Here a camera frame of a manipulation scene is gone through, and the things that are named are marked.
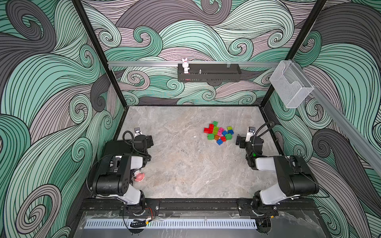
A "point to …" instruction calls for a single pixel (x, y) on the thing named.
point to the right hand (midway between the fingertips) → (245, 135)
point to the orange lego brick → (216, 137)
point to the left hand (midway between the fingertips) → (140, 136)
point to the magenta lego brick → (220, 131)
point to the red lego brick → (210, 130)
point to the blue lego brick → (219, 142)
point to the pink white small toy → (139, 176)
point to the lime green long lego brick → (215, 130)
